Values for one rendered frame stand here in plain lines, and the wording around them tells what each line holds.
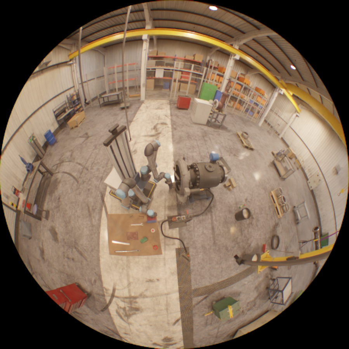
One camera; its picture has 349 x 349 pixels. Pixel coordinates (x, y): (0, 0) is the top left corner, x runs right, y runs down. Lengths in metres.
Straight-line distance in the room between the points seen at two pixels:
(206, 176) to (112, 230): 2.05
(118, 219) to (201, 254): 1.91
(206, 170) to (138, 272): 2.64
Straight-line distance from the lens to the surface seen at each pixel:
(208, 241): 2.64
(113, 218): 2.13
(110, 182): 1.96
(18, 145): 8.08
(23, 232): 5.83
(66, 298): 3.26
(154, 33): 8.61
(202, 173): 2.00
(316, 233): 7.12
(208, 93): 8.59
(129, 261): 2.58
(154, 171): 1.56
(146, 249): 1.95
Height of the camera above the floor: 2.39
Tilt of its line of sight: 56 degrees down
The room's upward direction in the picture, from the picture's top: 13 degrees clockwise
